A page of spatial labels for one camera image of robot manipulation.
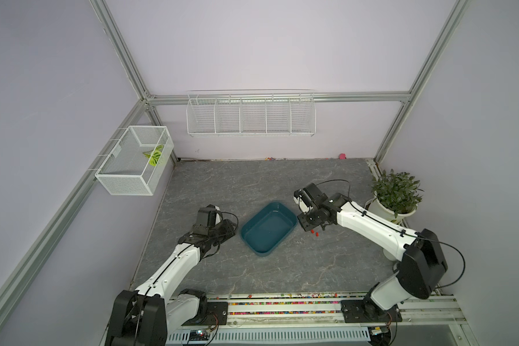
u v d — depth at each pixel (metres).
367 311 0.65
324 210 0.59
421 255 0.42
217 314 0.73
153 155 0.81
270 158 1.24
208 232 0.65
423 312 0.75
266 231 0.93
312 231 0.94
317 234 0.93
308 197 0.67
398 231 0.47
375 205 0.87
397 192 0.83
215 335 0.69
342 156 1.24
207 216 0.66
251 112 0.99
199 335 0.71
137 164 0.81
